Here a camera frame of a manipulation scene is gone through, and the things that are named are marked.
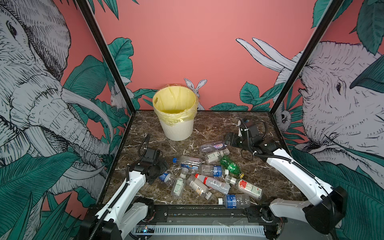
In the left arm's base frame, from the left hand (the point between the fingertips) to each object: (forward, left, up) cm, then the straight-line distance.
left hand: (164, 167), depth 82 cm
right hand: (+10, -36, +15) cm, 40 cm away
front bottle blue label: (-19, -37, -2) cm, 41 cm away
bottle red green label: (-13, -45, -1) cm, 47 cm away
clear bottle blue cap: (+5, -17, -8) cm, 20 cm away
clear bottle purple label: (+14, -25, -4) cm, 28 cm away
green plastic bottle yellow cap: (-1, -40, -3) cm, 40 cm away
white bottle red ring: (-10, -29, -2) cm, 31 cm away
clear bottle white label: (+7, -30, -2) cm, 31 cm away
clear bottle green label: (-11, -8, -2) cm, 14 cm away
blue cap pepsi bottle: (-5, -1, -3) cm, 6 cm away
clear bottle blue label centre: (-2, -28, -3) cm, 28 cm away
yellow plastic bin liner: (+44, -5, +7) cm, 45 cm away
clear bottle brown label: (-11, -19, -2) cm, 22 cm away
